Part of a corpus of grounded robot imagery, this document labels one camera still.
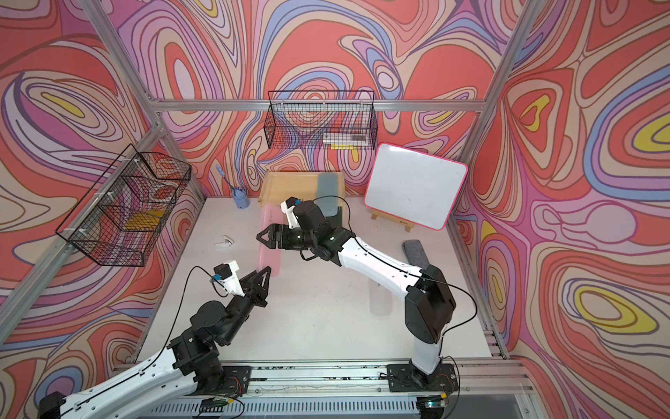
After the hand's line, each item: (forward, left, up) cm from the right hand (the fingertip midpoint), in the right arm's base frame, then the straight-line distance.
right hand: (269, 245), depth 75 cm
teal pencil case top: (+23, -17, -2) cm, 29 cm away
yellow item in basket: (+4, +33, +8) cm, 34 cm away
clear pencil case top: (-7, -34, -25) cm, 43 cm away
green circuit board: (-35, +16, -25) cm, 46 cm away
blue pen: (+48, +30, -12) cm, 58 cm away
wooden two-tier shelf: (+29, -8, -3) cm, 30 cm away
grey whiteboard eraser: (+9, -50, -23) cm, 55 cm away
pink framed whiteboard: (+28, -50, -5) cm, 58 cm away
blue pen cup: (+37, +21, -17) cm, 46 cm away
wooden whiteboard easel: (+22, -49, -21) cm, 58 cm away
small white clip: (+17, +24, -21) cm, 36 cm away
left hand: (-8, -2, 0) cm, 8 cm away
